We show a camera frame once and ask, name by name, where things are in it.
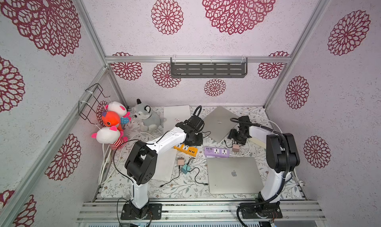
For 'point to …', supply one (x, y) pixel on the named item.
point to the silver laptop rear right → (218, 125)
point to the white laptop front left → (165, 168)
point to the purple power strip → (215, 151)
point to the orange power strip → (185, 148)
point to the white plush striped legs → (112, 136)
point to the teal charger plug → (185, 169)
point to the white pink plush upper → (116, 106)
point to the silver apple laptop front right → (237, 175)
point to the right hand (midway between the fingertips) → (231, 136)
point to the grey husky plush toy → (149, 121)
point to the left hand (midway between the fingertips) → (199, 143)
